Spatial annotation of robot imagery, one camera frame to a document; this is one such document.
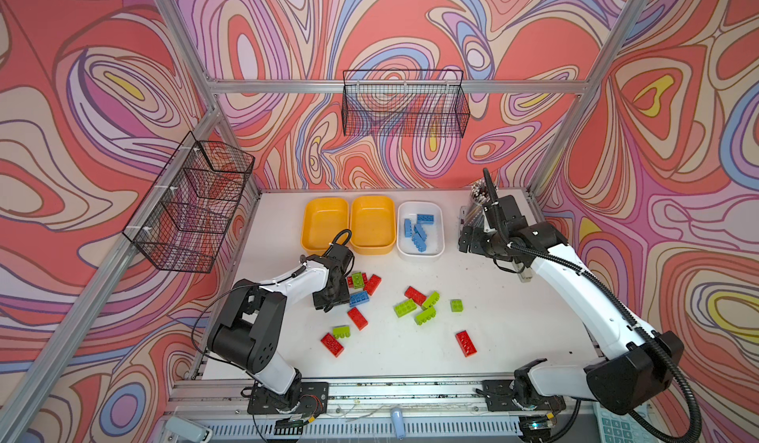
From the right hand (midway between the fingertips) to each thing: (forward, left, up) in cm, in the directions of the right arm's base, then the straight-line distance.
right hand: (476, 250), depth 79 cm
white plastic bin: (+16, +7, -18) cm, 25 cm away
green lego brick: (-8, +19, -18) cm, 28 cm away
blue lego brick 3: (+26, +10, -17) cm, 32 cm away
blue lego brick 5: (+15, +13, -17) cm, 26 cm away
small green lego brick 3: (-8, +3, -19) cm, 20 cm away
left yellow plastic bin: (+28, +48, -18) cm, 59 cm away
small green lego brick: (+1, +34, -17) cm, 38 cm away
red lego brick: (0, +29, -18) cm, 34 cm away
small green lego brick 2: (-15, +38, -17) cm, 44 cm away
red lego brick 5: (-18, +40, -18) cm, 48 cm away
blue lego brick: (-5, +33, -17) cm, 38 cm away
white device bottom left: (-36, +72, -16) cm, 82 cm away
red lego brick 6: (-19, +3, -18) cm, 26 cm away
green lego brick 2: (-6, +11, -18) cm, 22 cm away
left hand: (-4, +39, -19) cm, 43 cm away
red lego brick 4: (-11, +33, -19) cm, 40 cm away
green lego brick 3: (-11, +13, -18) cm, 25 cm away
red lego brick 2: (0, +36, -16) cm, 39 cm away
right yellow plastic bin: (+24, +29, -17) cm, 41 cm away
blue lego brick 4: (+17, +12, -16) cm, 26 cm away
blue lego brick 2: (+23, +16, -18) cm, 33 cm away
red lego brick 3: (-4, +15, -19) cm, 25 cm away
